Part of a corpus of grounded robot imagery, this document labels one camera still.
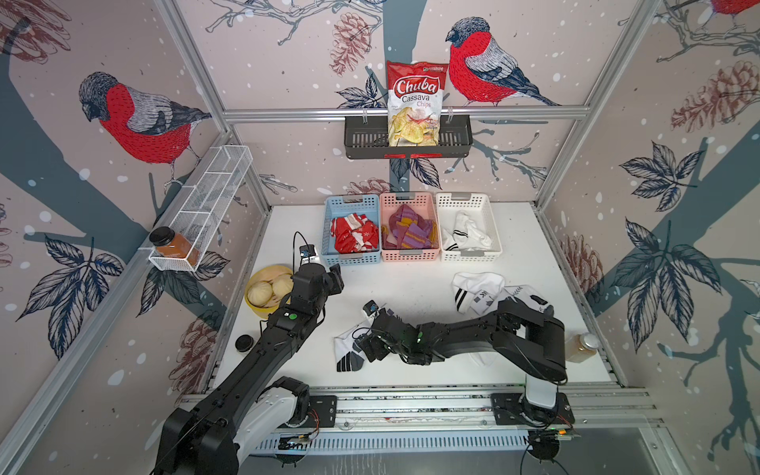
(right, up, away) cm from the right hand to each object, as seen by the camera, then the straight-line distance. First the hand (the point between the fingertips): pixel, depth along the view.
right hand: (369, 335), depth 86 cm
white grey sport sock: (+50, +11, +7) cm, 51 cm away
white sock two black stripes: (+33, +31, +25) cm, 51 cm away
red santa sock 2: (-10, +28, +21) cm, 36 cm away
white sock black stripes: (+35, +11, +10) cm, 38 cm away
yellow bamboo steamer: (-32, +13, +5) cm, 35 cm away
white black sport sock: (-6, -5, -4) cm, 9 cm away
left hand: (-9, +23, -4) cm, 25 cm away
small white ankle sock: (+38, +29, +23) cm, 54 cm away
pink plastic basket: (+20, +42, +32) cm, 56 cm away
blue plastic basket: (-13, +41, +31) cm, 54 cm away
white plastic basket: (+41, +42, +32) cm, 67 cm away
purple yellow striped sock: (+16, +31, +23) cm, 42 cm away
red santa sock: (-5, +34, +27) cm, 44 cm away
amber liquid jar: (+56, 0, -10) cm, 57 cm away
